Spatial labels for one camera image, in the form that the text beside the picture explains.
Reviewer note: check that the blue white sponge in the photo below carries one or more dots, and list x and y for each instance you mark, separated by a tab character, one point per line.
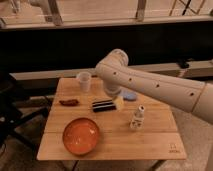
129	95

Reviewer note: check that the black chair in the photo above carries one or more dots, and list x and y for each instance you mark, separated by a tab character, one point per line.
10	116

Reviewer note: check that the dried red chili pepper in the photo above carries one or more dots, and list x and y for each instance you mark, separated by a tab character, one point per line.
72	102

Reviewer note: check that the orange round bowl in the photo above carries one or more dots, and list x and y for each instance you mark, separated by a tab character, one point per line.
81	136

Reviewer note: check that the small white bottle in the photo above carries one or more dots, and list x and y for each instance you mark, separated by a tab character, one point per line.
138	118

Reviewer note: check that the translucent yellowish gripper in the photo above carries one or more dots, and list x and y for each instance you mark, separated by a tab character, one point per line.
119	102

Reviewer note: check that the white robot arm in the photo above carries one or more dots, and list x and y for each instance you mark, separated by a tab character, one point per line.
191	96

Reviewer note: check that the wooden folding table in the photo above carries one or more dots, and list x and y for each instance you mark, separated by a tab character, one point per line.
157	139

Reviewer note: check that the clear plastic cup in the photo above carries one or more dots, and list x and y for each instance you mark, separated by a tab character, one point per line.
84	80

